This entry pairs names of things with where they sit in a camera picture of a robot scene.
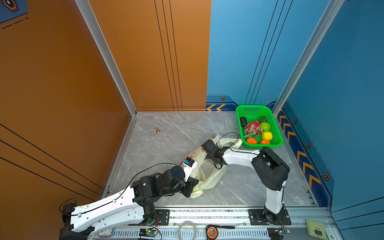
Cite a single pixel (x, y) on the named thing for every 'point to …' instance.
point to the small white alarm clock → (105, 233)
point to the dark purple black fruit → (243, 121)
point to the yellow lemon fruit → (267, 135)
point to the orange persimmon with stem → (264, 142)
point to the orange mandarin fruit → (251, 140)
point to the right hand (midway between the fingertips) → (209, 152)
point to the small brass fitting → (157, 131)
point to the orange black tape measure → (211, 232)
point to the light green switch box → (316, 229)
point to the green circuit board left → (148, 232)
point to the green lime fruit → (265, 126)
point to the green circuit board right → (276, 233)
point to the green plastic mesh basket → (252, 112)
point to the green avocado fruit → (262, 119)
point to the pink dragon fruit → (253, 127)
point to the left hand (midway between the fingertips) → (199, 182)
